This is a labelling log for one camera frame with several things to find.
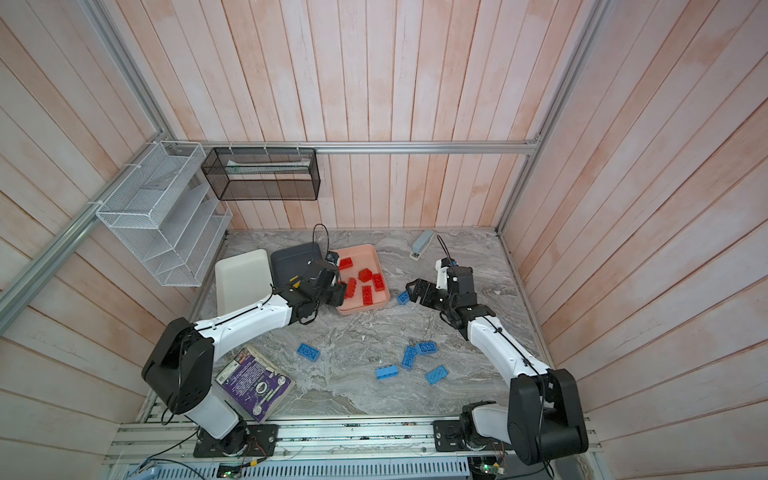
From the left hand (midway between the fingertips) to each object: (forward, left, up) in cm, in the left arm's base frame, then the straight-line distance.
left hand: (335, 289), depth 90 cm
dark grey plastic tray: (+19, +20, -11) cm, 30 cm away
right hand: (-1, -25, +2) cm, 25 cm away
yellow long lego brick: (+9, +16, -7) cm, 19 cm away
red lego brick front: (+5, -9, -11) cm, 15 cm away
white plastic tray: (+11, +36, -11) cm, 39 cm away
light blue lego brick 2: (-22, -30, -11) cm, 39 cm away
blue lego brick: (+3, -22, -10) cm, 24 cm away
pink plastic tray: (+21, -8, -10) cm, 24 cm away
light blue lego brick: (-22, -16, -9) cm, 29 cm away
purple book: (-25, +20, -8) cm, 34 cm away
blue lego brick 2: (-15, +8, -11) cm, 21 cm away
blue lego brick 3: (-15, -28, -9) cm, 33 cm away
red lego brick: (+10, -14, -10) cm, 20 cm away
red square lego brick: (+12, -9, -9) cm, 17 cm away
